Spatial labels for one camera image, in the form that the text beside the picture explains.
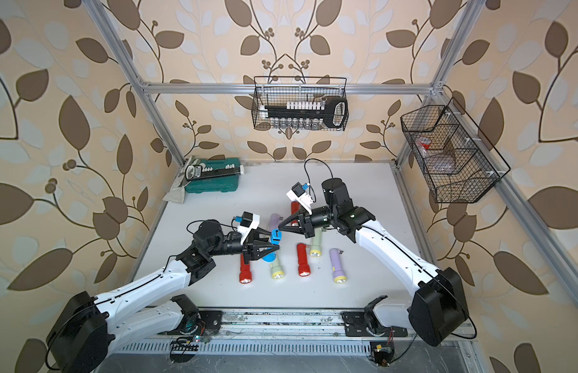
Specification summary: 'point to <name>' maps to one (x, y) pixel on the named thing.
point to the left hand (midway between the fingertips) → (273, 240)
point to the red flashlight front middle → (304, 269)
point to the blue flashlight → (276, 236)
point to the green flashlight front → (276, 270)
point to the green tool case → (221, 184)
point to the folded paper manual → (176, 193)
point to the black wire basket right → (454, 169)
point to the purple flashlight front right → (339, 275)
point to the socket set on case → (198, 172)
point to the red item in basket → (426, 142)
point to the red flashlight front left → (245, 276)
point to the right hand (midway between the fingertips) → (281, 227)
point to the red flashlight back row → (295, 207)
